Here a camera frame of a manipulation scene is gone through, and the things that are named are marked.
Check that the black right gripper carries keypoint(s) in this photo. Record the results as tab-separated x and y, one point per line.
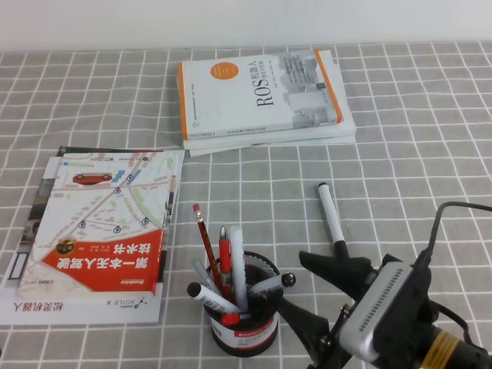
353	276

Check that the white marker with printed label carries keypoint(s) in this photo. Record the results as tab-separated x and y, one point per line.
274	284

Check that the white marker with black cap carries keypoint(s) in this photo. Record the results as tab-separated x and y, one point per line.
333	221

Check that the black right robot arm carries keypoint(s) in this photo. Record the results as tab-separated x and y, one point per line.
437	338

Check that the black mesh pen holder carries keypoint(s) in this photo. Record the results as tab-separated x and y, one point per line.
254	334

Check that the red ballpoint pen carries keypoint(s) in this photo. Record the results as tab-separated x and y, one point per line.
225	265

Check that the grey pen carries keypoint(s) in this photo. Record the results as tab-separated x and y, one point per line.
205	277

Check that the red capped marker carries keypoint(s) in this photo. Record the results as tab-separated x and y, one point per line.
234	318

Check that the white paint marker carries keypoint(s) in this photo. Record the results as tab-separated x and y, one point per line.
238	267

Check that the red pencil with eraser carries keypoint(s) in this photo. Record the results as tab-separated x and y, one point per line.
216	274

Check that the white middle book in stack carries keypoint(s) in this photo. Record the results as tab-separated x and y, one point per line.
269	136

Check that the grey checked tablecloth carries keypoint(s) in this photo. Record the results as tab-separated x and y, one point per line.
423	117

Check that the white ROS book orange spine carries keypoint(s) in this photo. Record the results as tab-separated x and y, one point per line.
253	96

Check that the red map cover book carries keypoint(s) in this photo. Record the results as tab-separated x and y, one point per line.
103	227

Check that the white Agilex booklet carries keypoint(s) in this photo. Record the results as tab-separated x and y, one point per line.
98	308

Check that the dark magazine under books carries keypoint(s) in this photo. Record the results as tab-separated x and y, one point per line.
43	194

